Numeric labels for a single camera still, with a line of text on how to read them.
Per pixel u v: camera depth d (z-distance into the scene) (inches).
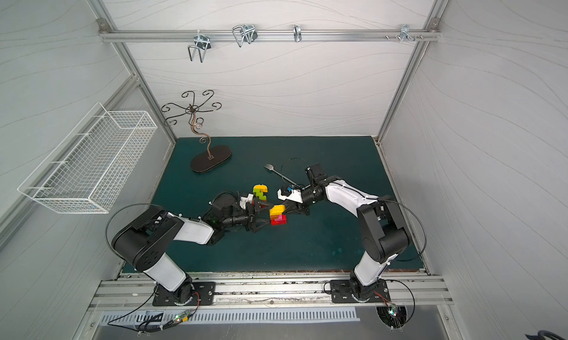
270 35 31.3
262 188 38.7
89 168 27.1
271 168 42.4
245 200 33.2
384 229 18.4
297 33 30.8
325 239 33.8
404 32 30.1
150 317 28.3
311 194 29.6
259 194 37.7
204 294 29.0
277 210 32.2
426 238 17.4
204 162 42.6
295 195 29.5
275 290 29.6
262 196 37.5
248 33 30.0
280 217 33.9
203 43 30.8
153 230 20.8
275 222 34.5
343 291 28.7
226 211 28.5
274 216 33.1
